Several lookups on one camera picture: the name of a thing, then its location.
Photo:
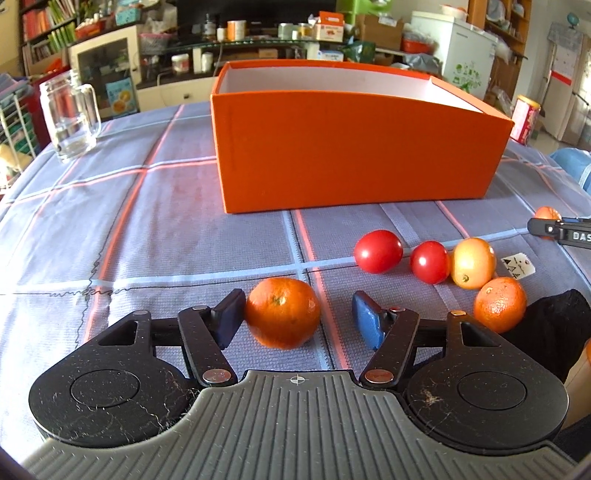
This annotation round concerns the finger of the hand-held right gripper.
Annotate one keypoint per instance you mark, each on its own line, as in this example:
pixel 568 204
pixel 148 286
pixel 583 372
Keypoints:
pixel 545 227

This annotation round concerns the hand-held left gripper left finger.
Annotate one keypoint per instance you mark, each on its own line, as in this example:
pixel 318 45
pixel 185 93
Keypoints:
pixel 228 318

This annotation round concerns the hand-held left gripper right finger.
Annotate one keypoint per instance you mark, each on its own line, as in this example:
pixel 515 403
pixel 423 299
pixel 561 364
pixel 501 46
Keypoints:
pixel 369 318

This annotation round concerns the small mandarin orange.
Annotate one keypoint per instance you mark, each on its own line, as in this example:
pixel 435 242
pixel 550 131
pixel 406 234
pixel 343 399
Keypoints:
pixel 547 213
pixel 501 304

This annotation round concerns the large mandarin orange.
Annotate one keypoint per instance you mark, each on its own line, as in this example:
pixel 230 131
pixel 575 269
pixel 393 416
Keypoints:
pixel 284 311

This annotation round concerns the orange cardboard box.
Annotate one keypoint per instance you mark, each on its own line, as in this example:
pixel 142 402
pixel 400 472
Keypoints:
pixel 351 152

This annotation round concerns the small white paper tag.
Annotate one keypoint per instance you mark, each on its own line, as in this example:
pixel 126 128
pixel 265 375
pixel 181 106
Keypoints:
pixel 517 265

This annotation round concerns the blue rounded seat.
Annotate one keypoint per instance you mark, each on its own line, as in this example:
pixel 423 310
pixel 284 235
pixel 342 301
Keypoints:
pixel 572 168

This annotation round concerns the large red tomato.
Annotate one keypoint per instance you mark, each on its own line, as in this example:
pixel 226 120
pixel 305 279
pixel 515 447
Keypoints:
pixel 378 251

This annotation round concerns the yellow orange round fruit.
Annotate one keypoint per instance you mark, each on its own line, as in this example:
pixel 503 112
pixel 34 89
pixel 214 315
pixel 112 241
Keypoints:
pixel 473 263

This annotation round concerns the small red tomato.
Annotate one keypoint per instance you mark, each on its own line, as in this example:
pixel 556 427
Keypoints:
pixel 430 263

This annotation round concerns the black cloth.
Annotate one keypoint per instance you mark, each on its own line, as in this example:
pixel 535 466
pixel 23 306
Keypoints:
pixel 549 332

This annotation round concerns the red tin can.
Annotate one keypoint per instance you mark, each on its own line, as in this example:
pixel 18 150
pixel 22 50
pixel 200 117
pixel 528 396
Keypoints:
pixel 525 120

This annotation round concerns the blue plaid tablecloth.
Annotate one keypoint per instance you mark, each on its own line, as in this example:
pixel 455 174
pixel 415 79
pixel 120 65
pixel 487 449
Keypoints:
pixel 152 221

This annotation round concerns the white refrigerator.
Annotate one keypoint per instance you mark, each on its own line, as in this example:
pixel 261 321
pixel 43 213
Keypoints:
pixel 457 50

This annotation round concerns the white low television cabinet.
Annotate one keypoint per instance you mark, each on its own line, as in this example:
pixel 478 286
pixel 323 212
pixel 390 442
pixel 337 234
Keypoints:
pixel 184 90

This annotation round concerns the brown cardboard box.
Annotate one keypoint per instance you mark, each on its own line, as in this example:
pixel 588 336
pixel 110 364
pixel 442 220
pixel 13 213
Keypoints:
pixel 381 32

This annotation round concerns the clear jar with red contents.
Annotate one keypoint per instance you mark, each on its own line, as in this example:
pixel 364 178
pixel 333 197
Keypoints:
pixel 180 64

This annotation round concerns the blue and white packet box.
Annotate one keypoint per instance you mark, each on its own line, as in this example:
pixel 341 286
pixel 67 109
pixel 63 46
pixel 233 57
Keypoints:
pixel 330 55

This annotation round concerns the white glass door cabinet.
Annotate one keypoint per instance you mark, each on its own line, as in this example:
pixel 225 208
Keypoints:
pixel 104 74

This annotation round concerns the pink plastic basket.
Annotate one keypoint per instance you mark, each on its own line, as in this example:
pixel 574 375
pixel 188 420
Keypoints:
pixel 157 42

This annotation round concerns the green plastic drawer unit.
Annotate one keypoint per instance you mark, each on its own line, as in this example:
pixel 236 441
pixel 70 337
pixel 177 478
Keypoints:
pixel 360 7

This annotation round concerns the orange and white canister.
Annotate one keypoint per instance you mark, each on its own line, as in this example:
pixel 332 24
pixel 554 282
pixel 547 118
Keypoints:
pixel 236 30

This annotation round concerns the red and white packet box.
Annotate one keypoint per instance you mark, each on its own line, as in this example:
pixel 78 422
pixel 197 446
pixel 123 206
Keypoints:
pixel 328 26

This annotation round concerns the black television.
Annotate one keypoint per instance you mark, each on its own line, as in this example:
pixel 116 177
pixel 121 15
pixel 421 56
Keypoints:
pixel 258 11

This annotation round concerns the wooden bookshelf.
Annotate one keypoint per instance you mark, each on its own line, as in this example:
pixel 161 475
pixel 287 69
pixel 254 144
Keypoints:
pixel 46 32

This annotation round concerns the wall calendar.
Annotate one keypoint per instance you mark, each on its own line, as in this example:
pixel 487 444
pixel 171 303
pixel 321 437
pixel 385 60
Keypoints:
pixel 565 53

